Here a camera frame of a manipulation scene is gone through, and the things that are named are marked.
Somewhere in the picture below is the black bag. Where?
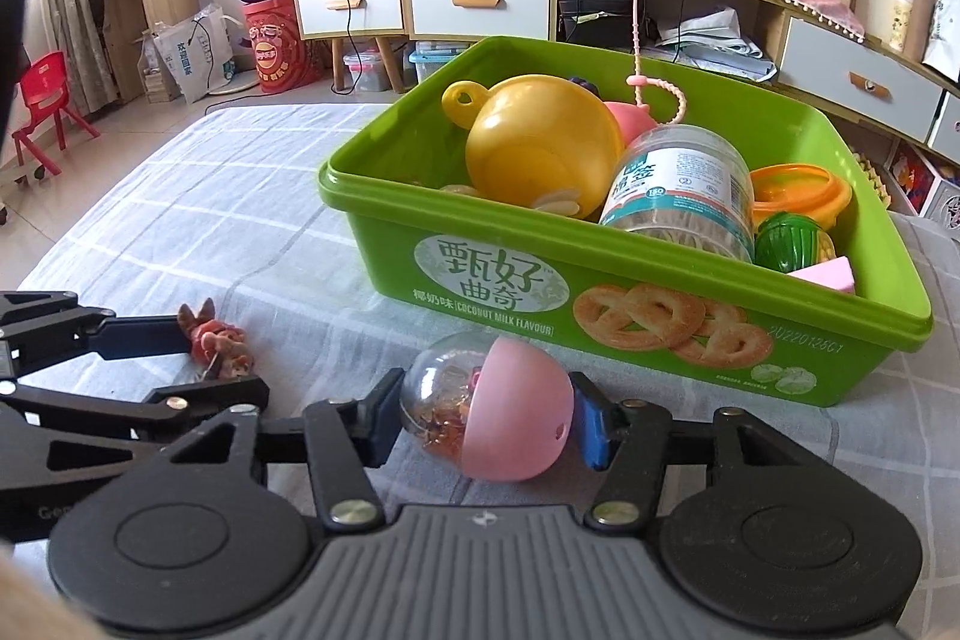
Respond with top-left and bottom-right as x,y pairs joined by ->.
559,0 -> 646,49

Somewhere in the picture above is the green toy corn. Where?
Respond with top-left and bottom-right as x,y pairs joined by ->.
754,212 -> 839,275

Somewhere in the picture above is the pink pig toy with strap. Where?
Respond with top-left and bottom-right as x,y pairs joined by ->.
604,0 -> 691,150

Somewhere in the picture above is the small brown figurine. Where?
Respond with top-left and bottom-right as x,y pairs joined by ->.
178,301 -> 248,380

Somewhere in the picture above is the clear cotton swab jar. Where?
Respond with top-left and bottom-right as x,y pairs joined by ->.
600,124 -> 757,262

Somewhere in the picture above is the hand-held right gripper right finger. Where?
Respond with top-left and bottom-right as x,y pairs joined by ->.
570,372 -> 796,532

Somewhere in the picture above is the white paper bag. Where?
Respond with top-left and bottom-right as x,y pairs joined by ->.
154,4 -> 235,103

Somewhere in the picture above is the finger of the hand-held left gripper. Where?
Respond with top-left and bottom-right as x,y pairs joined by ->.
0,290 -> 197,380
0,374 -> 271,485

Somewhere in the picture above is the pile of papers and bags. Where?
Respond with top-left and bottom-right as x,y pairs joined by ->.
654,6 -> 777,82

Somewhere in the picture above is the wide white cabinet drawer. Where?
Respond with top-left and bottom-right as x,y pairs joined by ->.
407,0 -> 552,41
778,17 -> 944,124

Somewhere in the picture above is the red patterned bag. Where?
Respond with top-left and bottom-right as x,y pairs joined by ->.
241,0 -> 323,92

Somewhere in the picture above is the small white cabinet drawer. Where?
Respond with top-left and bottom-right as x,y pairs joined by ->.
926,92 -> 960,157

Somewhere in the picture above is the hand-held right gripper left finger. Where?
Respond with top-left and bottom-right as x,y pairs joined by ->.
161,368 -> 410,532

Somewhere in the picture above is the yellow toy pot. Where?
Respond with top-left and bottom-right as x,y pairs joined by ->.
441,74 -> 627,210

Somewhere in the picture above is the red plastic chair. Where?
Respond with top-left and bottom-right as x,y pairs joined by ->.
11,51 -> 98,172

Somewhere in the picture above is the grey checked table cloth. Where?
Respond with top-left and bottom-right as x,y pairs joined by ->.
0,101 -> 960,640

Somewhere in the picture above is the green plastic box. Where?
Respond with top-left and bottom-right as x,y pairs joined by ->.
316,36 -> 935,408

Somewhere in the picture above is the yellow egg tray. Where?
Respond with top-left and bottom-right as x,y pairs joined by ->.
855,149 -> 893,210

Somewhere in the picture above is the pink and clear capsule toy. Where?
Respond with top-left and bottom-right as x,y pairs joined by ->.
397,331 -> 577,482

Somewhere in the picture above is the pink card packet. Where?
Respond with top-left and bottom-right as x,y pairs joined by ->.
786,256 -> 857,296

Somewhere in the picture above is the white crate with toys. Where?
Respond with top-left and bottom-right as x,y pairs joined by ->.
889,141 -> 960,221

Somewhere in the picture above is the stack of paper cups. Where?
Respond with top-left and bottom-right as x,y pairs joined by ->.
889,0 -> 920,52

